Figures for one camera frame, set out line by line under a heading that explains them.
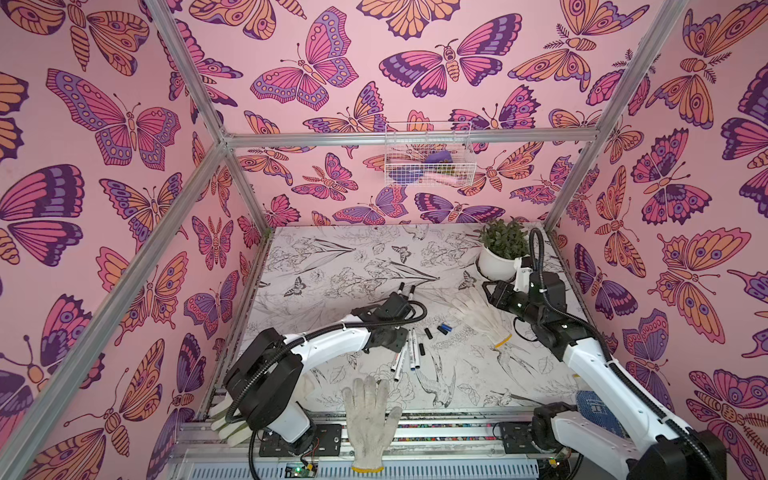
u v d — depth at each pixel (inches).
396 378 32.8
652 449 15.3
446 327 36.4
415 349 34.5
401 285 40.5
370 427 29.8
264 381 17.2
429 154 37.8
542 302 23.6
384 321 26.0
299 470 28.4
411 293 39.5
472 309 38.2
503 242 36.3
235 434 29.4
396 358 34.3
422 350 34.8
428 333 36.2
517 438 28.7
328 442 28.8
